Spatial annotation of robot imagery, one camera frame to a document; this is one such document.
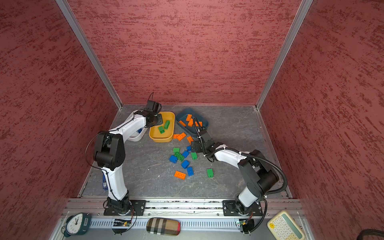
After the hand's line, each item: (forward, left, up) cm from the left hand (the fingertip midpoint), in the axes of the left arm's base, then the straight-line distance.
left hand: (158, 122), depth 98 cm
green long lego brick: (+4, -4, -7) cm, 9 cm away
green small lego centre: (-21, -25, -6) cm, 33 cm away
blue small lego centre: (-18, -19, -10) cm, 28 cm away
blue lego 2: (-30, -23, -8) cm, 38 cm away
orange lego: (+6, -22, -8) cm, 24 cm away
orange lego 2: (+13, -20, -9) cm, 25 cm away
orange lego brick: (+5, -16, -8) cm, 18 cm away
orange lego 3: (-8, -22, -9) cm, 25 cm away
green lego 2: (-16, -13, -8) cm, 22 cm away
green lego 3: (-31, -34, -7) cm, 47 cm away
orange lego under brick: (-6, -11, -7) cm, 15 cm away
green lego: (-1, -1, -7) cm, 7 cm away
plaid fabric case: (-56, -11, -6) cm, 58 cm away
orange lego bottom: (-32, -17, -9) cm, 37 cm away
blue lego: (-25, -19, -9) cm, 33 cm away
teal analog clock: (-56, +27, -4) cm, 62 cm away
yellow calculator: (-55, -67, -7) cm, 88 cm away
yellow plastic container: (-3, +4, -9) cm, 10 cm away
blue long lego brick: (-15, -21, -9) cm, 27 cm away
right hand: (-16, -27, -5) cm, 31 cm away
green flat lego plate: (-20, -15, -9) cm, 27 cm away
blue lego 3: (-22, 0, +22) cm, 31 cm away
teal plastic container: (+9, -17, -8) cm, 21 cm away
